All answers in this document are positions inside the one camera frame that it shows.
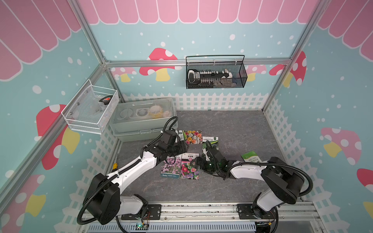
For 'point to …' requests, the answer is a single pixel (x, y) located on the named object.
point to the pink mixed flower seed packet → (188, 171)
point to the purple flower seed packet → (171, 167)
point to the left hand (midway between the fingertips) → (186, 149)
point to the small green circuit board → (139, 226)
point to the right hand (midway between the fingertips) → (194, 166)
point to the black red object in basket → (106, 99)
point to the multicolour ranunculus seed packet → (194, 137)
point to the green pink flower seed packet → (251, 157)
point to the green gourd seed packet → (212, 139)
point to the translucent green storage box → (142, 119)
